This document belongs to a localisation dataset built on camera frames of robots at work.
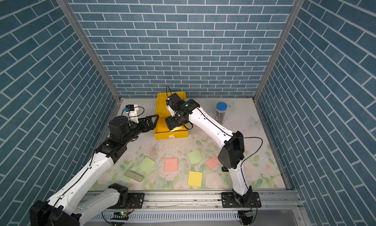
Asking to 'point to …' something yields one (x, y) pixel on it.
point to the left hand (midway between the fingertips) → (157, 117)
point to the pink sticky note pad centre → (171, 164)
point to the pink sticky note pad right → (212, 162)
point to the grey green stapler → (134, 175)
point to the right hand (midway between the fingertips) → (174, 123)
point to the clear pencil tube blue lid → (221, 107)
